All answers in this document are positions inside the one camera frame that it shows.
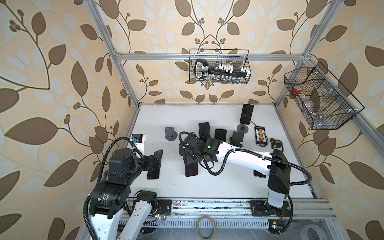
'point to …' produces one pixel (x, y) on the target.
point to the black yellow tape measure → (276, 143)
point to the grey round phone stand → (170, 134)
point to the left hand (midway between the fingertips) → (153, 149)
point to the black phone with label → (204, 131)
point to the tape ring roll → (215, 228)
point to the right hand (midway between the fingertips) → (188, 158)
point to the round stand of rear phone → (242, 128)
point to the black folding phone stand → (237, 137)
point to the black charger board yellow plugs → (260, 135)
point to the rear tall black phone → (246, 114)
